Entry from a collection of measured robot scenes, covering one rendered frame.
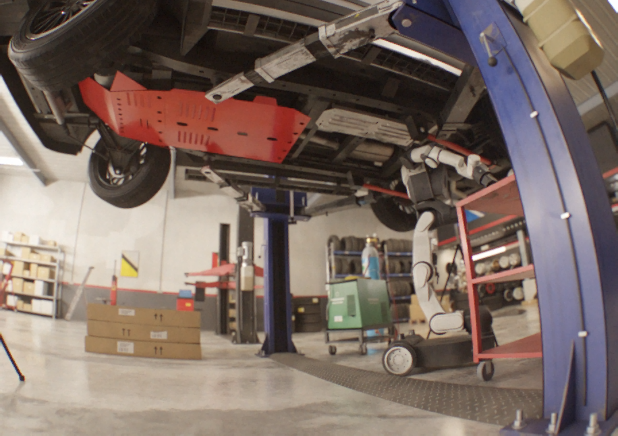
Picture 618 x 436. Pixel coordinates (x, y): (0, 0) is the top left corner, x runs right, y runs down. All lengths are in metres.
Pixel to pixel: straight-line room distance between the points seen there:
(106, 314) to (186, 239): 8.22
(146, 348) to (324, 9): 2.92
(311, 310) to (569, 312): 8.87
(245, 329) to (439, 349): 3.81
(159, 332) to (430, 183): 2.55
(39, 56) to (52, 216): 10.93
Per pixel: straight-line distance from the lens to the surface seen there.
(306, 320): 9.55
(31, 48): 1.58
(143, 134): 2.55
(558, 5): 1.17
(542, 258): 0.98
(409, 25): 1.45
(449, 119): 2.13
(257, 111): 2.11
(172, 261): 11.08
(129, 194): 2.78
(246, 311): 5.35
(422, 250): 2.21
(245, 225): 5.56
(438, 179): 2.26
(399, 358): 2.01
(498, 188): 1.55
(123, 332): 3.21
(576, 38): 1.09
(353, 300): 3.24
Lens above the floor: 0.38
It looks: 20 degrees up
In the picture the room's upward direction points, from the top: 2 degrees counter-clockwise
